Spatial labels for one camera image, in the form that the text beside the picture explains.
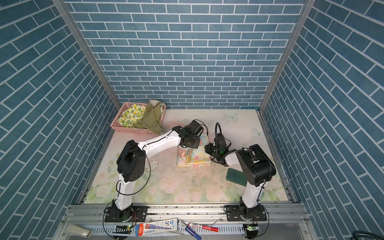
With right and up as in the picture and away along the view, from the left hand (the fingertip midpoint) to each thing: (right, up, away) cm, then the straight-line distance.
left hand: (196, 144), depth 92 cm
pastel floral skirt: (-4, -7, -5) cm, 9 cm away
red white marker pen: (+9, -37, -23) cm, 44 cm away
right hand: (+5, -2, +5) cm, 8 cm away
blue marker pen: (-3, -36, -24) cm, 44 cm away
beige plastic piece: (-52, -35, -26) cm, 68 cm away
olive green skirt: (-32, +16, +13) cm, 38 cm away
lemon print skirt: (-50, +19, +21) cm, 57 cm away
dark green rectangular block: (+23, -18, -7) cm, 30 cm away
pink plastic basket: (-58, +12, +12) cm, 60 cm away
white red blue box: (-19, -36, -23) cm, 46 cm away
